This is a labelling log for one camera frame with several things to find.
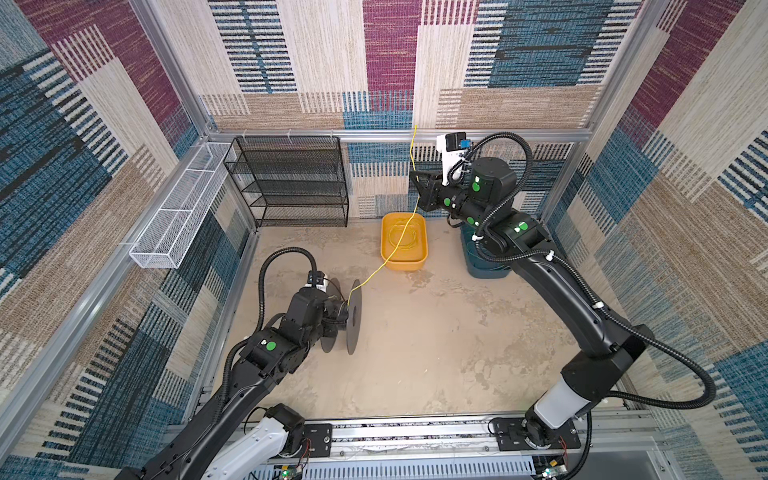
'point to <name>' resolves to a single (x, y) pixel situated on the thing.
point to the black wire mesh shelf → (291, 181)
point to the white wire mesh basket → (184, 205)
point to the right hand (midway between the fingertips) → (412, 177)
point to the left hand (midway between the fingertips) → (328, 303)
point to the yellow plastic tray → (411, 252)
